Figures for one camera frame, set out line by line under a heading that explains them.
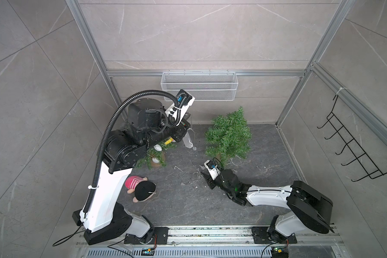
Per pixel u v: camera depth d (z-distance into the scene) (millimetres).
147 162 879
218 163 712
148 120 334
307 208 428
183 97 370
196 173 927
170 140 856
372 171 584
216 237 731
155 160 885
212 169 700
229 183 624
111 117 301
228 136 774
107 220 390
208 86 1009
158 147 785
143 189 800
